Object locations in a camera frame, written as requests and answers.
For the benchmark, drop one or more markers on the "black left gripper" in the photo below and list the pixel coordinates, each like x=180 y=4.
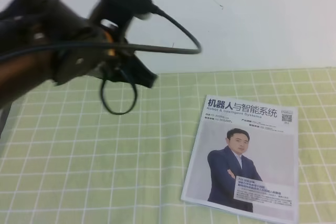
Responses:
x=89 y=58

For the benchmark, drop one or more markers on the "white robotics magazine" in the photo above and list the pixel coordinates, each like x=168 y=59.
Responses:
x=245 y=160

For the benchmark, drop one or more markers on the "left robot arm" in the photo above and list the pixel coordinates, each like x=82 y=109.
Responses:
x=45 y=40

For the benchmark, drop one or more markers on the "green checkered tablecloth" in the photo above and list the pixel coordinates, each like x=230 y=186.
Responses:
x=65 y=159

